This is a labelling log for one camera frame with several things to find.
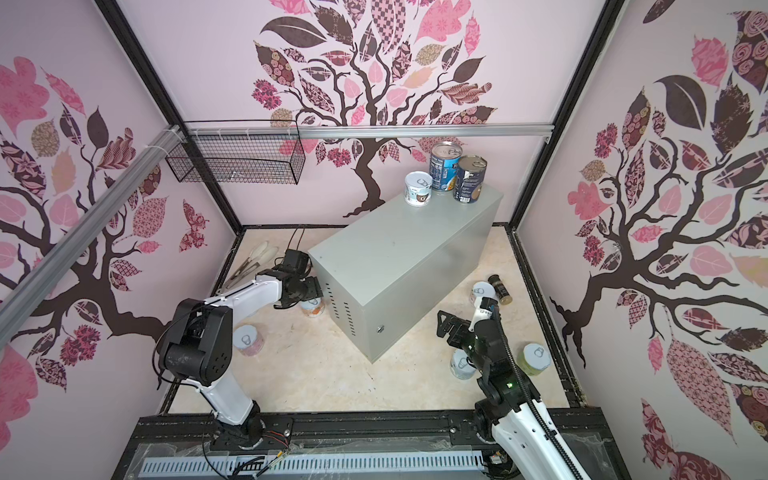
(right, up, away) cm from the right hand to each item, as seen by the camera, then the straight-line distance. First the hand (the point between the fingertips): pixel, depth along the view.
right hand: (452, 314), depth 79 cm
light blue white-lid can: (+2, -14, +1) cm, 14 cm away
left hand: (-43, +3, +17) cm, 47 cm away
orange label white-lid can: (-41, -1, +14) cm, 43 cm away
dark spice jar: (+20, +5, +19) cm, 28 cm away
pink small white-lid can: (+13, +5, +16) cm, 21 cm away
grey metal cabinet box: (-18, +12, -15) cm, 26 cm away
